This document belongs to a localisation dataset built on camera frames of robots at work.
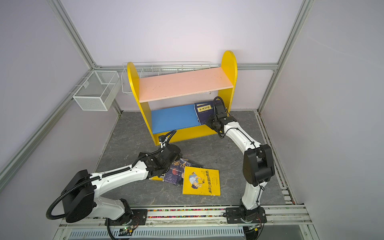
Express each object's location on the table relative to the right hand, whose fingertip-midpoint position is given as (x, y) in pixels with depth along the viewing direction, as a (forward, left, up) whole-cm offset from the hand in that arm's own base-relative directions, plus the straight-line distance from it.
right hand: (208, 122), depth 92 cm
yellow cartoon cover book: (-31, +6, -14) cm, 35 cm away
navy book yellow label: (+8, +2, +2) cm, 9 cm away
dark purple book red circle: (-28, +19, -10) cm, 36 cm away
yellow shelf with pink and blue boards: (+3, +16, 0) cm, 16 cm away
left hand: (-18, +19, -3) cm, 26 cm away
